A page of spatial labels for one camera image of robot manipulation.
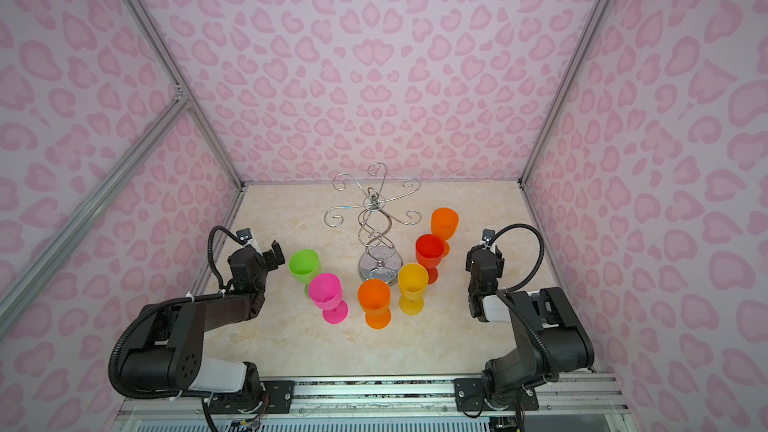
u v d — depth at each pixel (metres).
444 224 0.92
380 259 0.94
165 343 0.49
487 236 0.79
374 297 0.79
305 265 0.86
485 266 0.72
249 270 0.70
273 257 0.87
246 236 0.78
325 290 0.78
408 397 0.75
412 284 0.85
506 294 0.51
